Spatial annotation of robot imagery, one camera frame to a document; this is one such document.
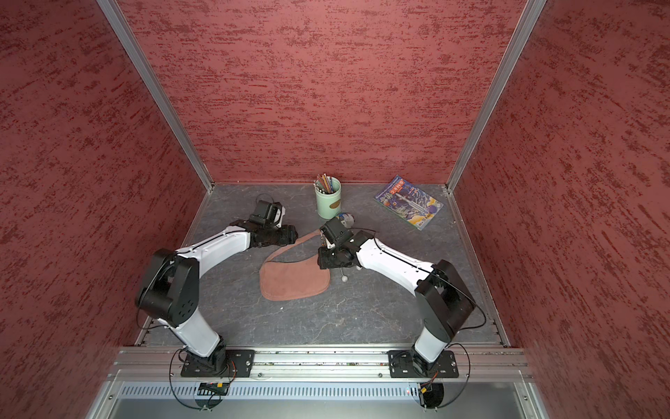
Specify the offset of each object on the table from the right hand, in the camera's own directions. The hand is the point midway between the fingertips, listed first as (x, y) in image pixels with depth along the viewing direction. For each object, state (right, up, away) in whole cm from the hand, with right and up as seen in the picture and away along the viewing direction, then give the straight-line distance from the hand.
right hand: (325, 264), depth 85 cm
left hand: (-14, +7, +9) cm, 18 cm away
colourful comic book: (+35, +22, +29) cm, 50 cm away
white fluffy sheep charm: (+7, -6, +5) cm, 10 cm away
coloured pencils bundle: (-2, +29, +18) cm, 34 cm away
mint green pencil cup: (0, +20, +17) cm, 27 cm away
